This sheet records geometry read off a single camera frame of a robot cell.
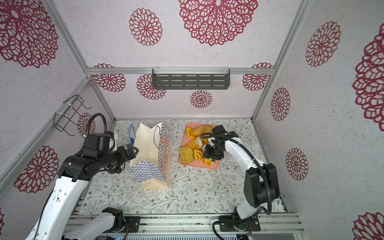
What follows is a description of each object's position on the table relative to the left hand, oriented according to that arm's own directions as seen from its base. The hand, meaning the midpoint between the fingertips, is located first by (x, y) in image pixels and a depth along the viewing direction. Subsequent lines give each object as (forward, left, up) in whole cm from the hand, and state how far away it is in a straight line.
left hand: (131, 156), depth 70 cm
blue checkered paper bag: (-4, -11, +1) cm, 12 cm away
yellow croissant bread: (+36, -26, -23) cm, 50 cm away
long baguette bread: (+32, -33, -20) cm, 50 cm away
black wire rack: (+16, +35, +9) cm, 39 cm away
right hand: (+9, -37, -14) cm, 41 cm away
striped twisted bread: (+22, -28, -21) cm, 42 cm away
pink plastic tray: (+30, -25, -26) cm, 47 cm away
